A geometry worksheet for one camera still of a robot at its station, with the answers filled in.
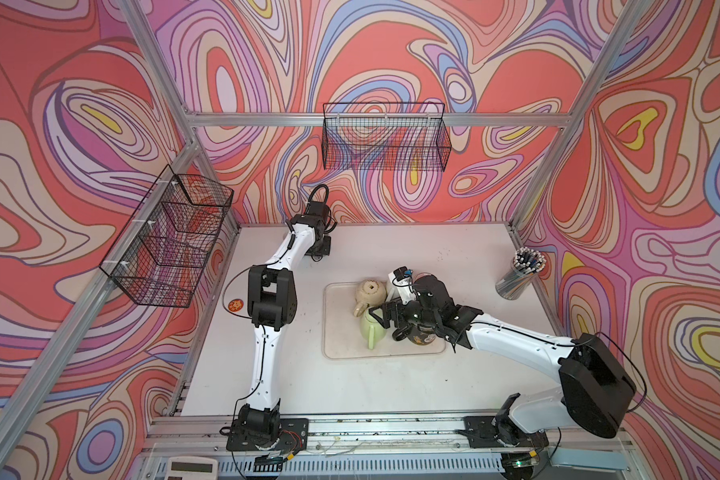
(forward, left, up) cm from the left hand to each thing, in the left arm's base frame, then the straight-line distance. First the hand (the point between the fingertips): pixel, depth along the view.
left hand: (320, 248), depth 104 cm
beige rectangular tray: (-28, -8, -8) cm, 30 cm away
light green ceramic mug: (-32, -17, +2) cm, 36 cm away
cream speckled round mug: (-19, -17, +1) cm, 26 cm away
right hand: (-28, -21, +5) cm, 35 cm away
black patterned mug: (-32, -32, -2) cm, 45 cm away
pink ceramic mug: (-28, -29, +22) cm, 45 cm away
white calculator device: (-63, +24, -4) cm, 67 cm away
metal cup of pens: (-16, -62, +6) cm, 65 cm away
